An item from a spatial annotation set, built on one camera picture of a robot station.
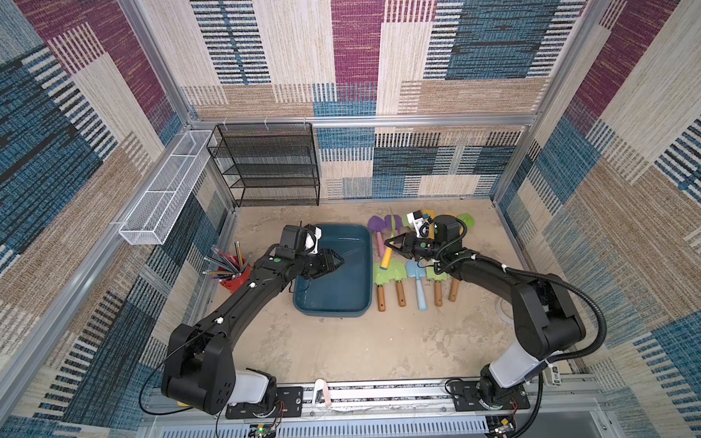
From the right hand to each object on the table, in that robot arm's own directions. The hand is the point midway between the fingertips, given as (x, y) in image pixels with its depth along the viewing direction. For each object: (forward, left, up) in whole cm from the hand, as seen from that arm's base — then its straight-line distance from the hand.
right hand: (390, 246), depth 86 cm
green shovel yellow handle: (+23, -35, -15) cm, 44 cm away
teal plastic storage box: (-8, +14, -14) cm, 21 cm away
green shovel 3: (-3, +1, +1) cm, 3 cm away
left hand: (-6, +15, 0) cm, 16 cm away
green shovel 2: (-1, -4, -14) cm, 15 cm away
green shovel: (-2, +2, -15) cm, 15 cm away
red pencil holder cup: (-5, +50, -6) cm, 51 cm away
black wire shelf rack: (+38, +45, +3) cm, 59 cm away
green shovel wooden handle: (+5, -6, +6) cm, 10 cm away
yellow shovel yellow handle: (+5, -12, +8) cm, 15 cm away
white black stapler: (-34, -43, -14) cm, 57 cm away
